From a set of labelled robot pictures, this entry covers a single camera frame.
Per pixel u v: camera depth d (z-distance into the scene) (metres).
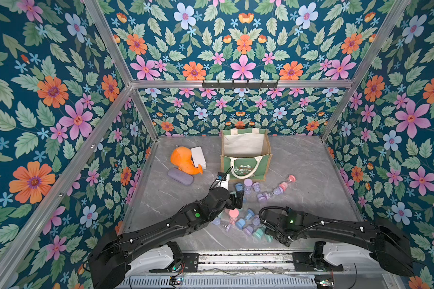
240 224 0.81
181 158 1.01
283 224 0.61
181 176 0.98
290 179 0.98
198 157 1.05
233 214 0.78
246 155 1.01
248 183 0.88
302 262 0.72
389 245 0.41
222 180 0.66
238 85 0.93
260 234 0.79
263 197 0.89
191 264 0.73
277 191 0.93
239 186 0.93
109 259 0.39
